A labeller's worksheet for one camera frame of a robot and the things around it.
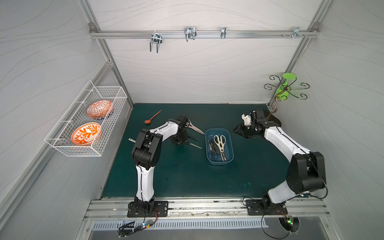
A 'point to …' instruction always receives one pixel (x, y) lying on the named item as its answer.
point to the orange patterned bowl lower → (85, 133)
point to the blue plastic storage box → (228, 149)
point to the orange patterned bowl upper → (99, 109)
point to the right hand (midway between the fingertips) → (235, 130)
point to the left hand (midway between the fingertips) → (184, 142)
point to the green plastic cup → (282, 91)
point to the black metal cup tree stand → (303, 86)
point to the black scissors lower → (193, 145)
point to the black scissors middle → (194, 138)
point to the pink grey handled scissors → (189, 124)
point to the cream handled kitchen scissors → (220, 141)
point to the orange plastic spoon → (149, 121)
